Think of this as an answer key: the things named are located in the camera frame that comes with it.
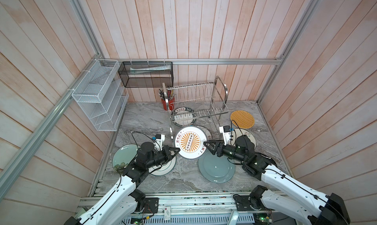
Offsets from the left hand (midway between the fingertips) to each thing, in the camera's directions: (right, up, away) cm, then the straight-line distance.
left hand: (180, 153), depth 73 cm
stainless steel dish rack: (+9, +28, +12) cm, 32 cm away
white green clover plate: (-9, -12, +13) cm, 20 cm away
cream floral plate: (+41, +8, +30) cm, 51 cm away
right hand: (+13, +5, 0) cm, 14 cm away
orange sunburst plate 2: (+9, +8, +3) cm, 13 cm away
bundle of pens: (-9, +36, +34) cm, 50 cm away
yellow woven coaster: (+46, +16, +36) cm, 60 cm away
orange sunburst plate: (+5, +6, +3) cm, 9 cm away
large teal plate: (+20, -12, +10) cm, 26 cm away
